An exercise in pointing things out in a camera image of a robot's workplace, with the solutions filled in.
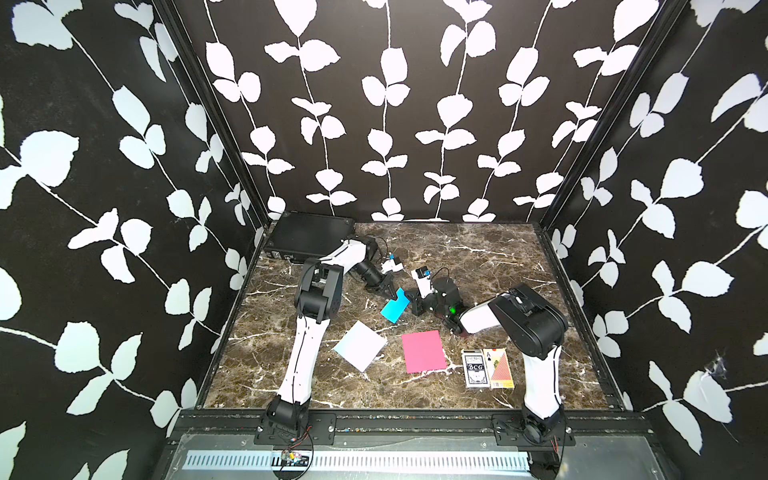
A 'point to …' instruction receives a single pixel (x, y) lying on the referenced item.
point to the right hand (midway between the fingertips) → (403, 289)
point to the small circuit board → (291, 459)
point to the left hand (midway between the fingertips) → (395, 292)
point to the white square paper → (360, 346)
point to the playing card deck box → (475, 368)
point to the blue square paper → (394, 308)
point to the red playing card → (498, 368)
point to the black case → (302, 236)
